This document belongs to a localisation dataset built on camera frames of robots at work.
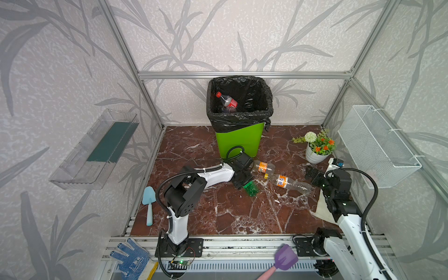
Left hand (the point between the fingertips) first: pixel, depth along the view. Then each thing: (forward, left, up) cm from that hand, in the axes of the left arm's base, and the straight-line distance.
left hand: (252, 176), depth 92 cm
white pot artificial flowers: (+13, -36, +9) cm, 40 cm away
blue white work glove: (-37, +51, -3) cm, 63 cm away
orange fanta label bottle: (-4, -17, +1) cm, 17 cm away
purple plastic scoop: (-36, -11, -1) cm, 38 cm away
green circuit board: (-38, +32, -3) cm, 49 cm away
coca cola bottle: (+37, +14, +20) cm, 44 cm away
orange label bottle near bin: (+5, -6, +2) cm, 7 cm away
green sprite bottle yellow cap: (-6, +1, -1) cm, 6 cm away
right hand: (0, -29, +13) cm, 32 cm away
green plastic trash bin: (+11, +3, +20) cm, 23 cm away
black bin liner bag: (+37, -2, +19) cm, 42 cm away
